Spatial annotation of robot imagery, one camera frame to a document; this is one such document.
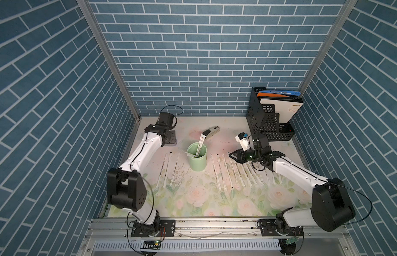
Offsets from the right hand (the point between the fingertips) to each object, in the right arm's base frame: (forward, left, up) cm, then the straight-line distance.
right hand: (232, 154), depth 85 cm
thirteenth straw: (-7, +37, -12) cm, 40 cm away
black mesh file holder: (+19, -17, +8) cm, 27 cm away
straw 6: (-4, -21, -13) cm, 25 cm away
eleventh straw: (-5, +33, -13) cm, 36 cm away
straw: (-6, +8, -12) cm, 16 cm away
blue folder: (+35, -28, +17) cm, 48 cm away
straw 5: (-3, -12, -13) cm, 18 cm away
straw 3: (-3, +1, -13) cm, 14 cm away
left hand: (+6, +34, +4) cm, 35 cm away
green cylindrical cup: (-5, +19, -5) cm, 20 cm away
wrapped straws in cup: (+6, +17, +5) cm, 19 cm away
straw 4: (-5, -6, -13) cm, 15 cm away
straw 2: (-5, +5, -13) cm, 15 cm away
